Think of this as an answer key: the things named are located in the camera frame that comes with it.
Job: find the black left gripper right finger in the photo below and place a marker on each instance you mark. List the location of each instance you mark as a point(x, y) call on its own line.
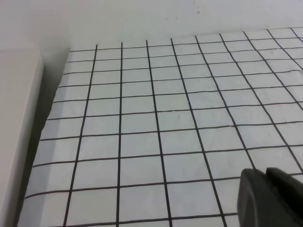
point(289, 188)

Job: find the white black-grid tablecloth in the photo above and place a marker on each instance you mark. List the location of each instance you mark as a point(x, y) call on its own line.
point(156, 134)

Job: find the white side table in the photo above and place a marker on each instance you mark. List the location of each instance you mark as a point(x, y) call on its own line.
point(21, 72)

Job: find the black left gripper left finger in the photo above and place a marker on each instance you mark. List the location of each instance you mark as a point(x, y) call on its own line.
point(260, 205)

